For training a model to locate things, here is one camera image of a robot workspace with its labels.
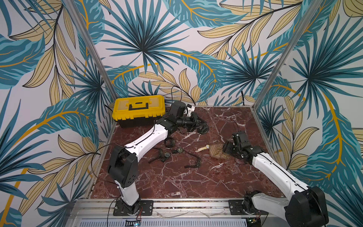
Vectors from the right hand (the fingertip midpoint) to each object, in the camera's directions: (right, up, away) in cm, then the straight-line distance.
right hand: (228, 148), depth 85 cm
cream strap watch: (-12, -1, +10) cm, 15 cm away
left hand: (-15, +15, -12) cm, 24 cm away
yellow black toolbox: (-58, +23, +12) cm, 64 cm away
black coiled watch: (-37, +2, +12) cm, 39 cm away
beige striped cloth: (-5, -4, +9) cm, 11 cm away
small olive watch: (-30, -3, +8) cm, 31 cm away
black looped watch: (-17, +12, -11) cm, 24 cm away
